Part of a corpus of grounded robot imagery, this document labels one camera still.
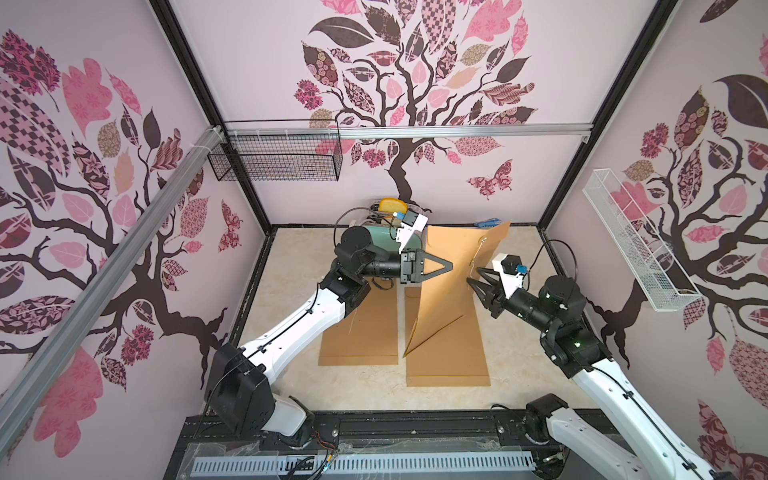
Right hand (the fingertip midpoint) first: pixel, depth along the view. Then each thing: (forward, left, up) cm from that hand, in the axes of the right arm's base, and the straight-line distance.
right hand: (474, 278), depth 69 cm
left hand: (-5, +8, +10) cm, 14 cm away
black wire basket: (+86, +72, -16) cm, 114 cm away
